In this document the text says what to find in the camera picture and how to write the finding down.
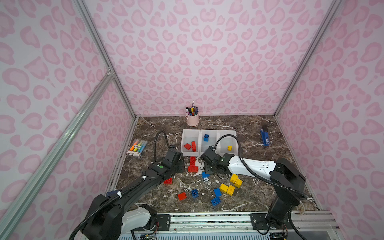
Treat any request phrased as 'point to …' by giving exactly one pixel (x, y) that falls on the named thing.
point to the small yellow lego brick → (229, 148)
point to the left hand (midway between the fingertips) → (182, 162)
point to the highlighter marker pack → (137, 146)
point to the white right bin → (227, 144)
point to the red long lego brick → (194, 148)
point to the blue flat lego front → (215, 201)
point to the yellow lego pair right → (235, 179)
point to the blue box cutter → (265, 137)
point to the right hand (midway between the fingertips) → (209, 167)
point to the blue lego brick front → (195, 193)
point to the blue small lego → (217, 192)
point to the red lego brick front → (182, 196)
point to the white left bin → (188, 135)
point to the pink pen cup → (192, 115)
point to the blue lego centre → (204, 175)
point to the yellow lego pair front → (229, 190)
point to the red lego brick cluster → (192, 168)
